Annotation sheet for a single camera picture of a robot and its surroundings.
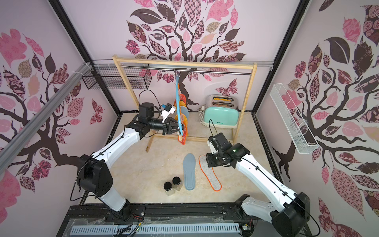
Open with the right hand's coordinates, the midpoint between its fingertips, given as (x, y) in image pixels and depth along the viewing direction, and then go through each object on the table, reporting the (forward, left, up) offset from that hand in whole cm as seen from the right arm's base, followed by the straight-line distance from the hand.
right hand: (209, 163), depth 75 cm
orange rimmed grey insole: (+1, -1, -15) cm, 15 cm away
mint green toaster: (+38, -13, +2) cm, 41 cm away
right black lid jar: (-8, +17, -5) cm, 20 cm away
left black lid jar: (-10, +22, -5) cm, 25 cm away
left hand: (+13, +14, +13) cm, 24 cm away
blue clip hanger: (+59, +19, +16) cm, 64 cm away
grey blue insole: (+7, +12, -16) cm, 21 cm away
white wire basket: (+11, -47, +10) cm, 50 cm away
